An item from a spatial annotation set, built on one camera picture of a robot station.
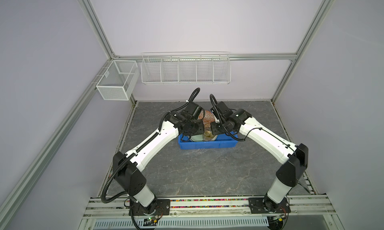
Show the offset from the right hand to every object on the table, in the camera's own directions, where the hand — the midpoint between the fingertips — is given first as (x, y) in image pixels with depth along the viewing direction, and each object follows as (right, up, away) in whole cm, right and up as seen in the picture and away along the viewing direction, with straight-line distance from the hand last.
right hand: (215, 129), depth 81 cm
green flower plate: (-10, -7, +13) cm, 18 cm away
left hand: (-7, -1, -4) cm, 8 cm away
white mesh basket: (-64, +32, +21) cm, 74 cm away
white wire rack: (-17, +39, +17) cm, 46 cm away
